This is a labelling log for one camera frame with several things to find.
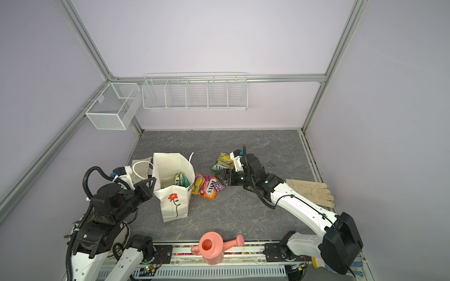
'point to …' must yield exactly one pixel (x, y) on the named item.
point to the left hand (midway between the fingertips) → (156, 181)
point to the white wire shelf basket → (224, 91)
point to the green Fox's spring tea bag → (179, 179)
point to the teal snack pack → (186, 184)
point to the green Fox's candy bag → (224, 161)
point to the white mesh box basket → (115, 107)
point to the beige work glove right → (319, 194)
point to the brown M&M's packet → (218, 185)
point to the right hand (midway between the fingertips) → (221, 176)
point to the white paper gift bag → (174, 199)
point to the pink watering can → (211, 248)
